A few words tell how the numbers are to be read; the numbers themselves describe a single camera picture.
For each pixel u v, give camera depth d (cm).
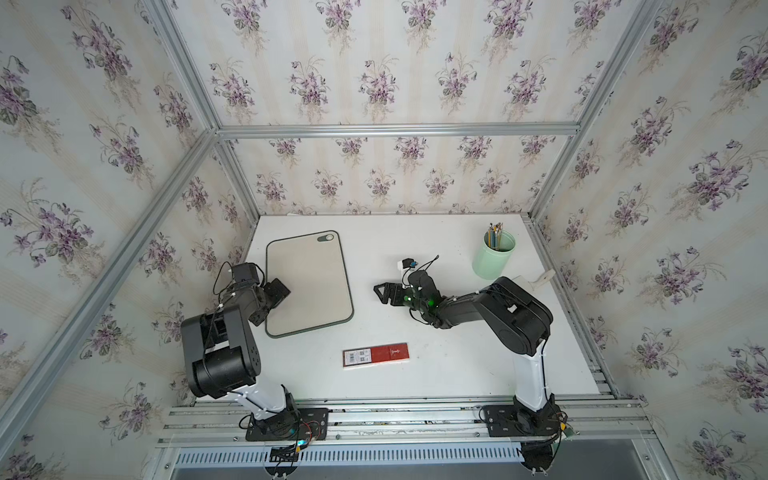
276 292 87
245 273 75
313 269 105
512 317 53
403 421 75
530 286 99
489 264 97
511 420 71
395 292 85
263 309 80
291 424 68
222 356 46
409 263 88
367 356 84
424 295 77
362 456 76
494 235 93
